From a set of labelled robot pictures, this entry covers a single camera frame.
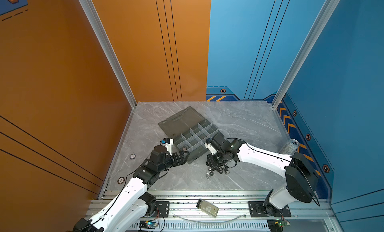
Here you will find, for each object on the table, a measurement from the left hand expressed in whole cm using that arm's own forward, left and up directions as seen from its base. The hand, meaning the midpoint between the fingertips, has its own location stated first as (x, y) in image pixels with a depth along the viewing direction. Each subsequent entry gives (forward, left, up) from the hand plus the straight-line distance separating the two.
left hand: (184, 153), depth 79 cm
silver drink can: (+4, -58, +1) cm, 58 cm away
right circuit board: (-30, -45, -14) cm, 56 cm away
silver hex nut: (-7, -13, -12) cm, 19 cm away
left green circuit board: (-30, +15, -14) cm, 36 cm away
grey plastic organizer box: (+20, -2, -9) cm, 22 cm away
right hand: (-3, -12, -5) cm, 14 cm away
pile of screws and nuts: (-6, -14, -12) cm, 20 cm away
